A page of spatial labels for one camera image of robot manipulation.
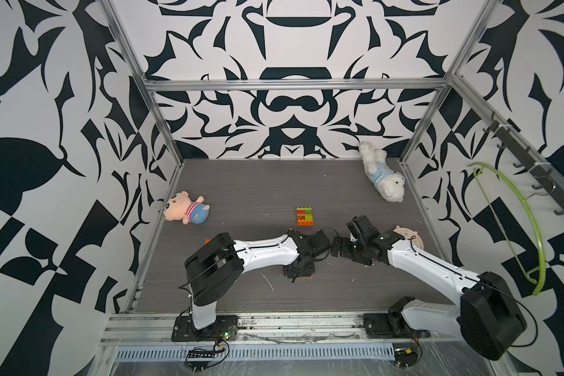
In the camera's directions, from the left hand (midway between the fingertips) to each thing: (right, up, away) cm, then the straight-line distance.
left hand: (305, 271), depth 85 cm
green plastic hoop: (+55, +8, -25) cm, 61 cm away
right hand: (+13, +8, +1) cm, 15 cm away
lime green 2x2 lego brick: (+3, +18, +12) cm, 22 cm away
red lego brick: (0, +19, +14) cm, 24 cm away
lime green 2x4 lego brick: (+1, +21, +15) cm, 26 cm away
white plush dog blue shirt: (+37, +32, +15) cm, 51 cm away
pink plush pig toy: (-48, +22, +9) cm, 54 cm away
